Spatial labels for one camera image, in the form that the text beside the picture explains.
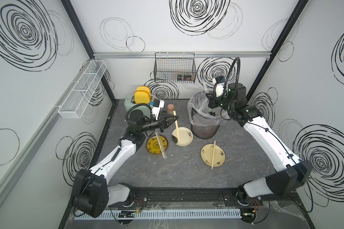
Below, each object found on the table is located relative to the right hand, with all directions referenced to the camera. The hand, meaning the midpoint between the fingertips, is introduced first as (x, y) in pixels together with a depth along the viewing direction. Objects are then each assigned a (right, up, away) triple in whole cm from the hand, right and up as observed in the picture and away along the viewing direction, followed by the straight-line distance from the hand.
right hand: (208, 93), depth 73 cm
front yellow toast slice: (-40, 0, +22) cm, 45 cm away
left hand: (-17, -13, -6) cm, 22 cm away
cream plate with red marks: (+3, -36, +16) cm, 39 cm away
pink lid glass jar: (-20, -6, +29) cm, 36 cm away
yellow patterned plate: (-32, -32, +21) cm, 50 cm away
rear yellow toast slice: (-39, +7, +23) cm, 46 cm away
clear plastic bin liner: (-3, -11, +4) cm, 12 cm away
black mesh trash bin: (+2, -22, +16) cm, 27 cm away
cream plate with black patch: (-9, -27, +25) cm, 38 cm away
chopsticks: (+7, -35, +16) cm, 39 cm away
